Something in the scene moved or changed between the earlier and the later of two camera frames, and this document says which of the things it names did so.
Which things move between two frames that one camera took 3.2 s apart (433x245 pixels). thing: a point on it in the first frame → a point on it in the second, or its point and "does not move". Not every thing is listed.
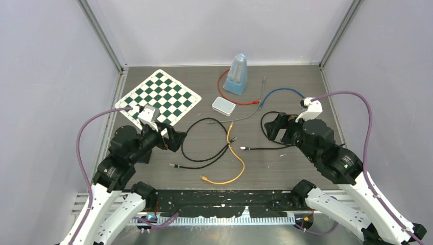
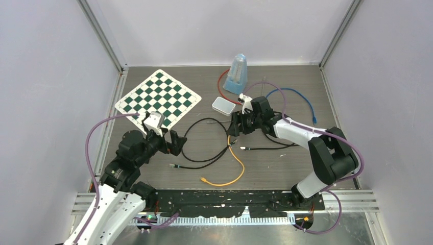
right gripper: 286,121 → 234,129
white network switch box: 223,106 does not move
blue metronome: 236,80 does not move
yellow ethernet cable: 206,179 does not move
